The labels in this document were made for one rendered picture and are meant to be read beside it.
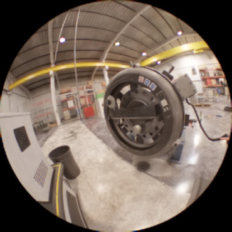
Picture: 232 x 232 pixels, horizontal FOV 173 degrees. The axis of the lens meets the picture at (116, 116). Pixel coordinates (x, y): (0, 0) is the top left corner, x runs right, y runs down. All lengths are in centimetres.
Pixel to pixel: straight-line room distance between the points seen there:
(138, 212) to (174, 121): 69
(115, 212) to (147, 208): 24
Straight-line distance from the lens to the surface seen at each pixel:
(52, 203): 62
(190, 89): 42
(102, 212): 79
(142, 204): 76
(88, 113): 581
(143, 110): 44
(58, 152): 117
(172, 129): 43
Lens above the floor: 74
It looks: 10 degrees down
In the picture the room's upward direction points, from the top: 12 degrees counter-clockwise
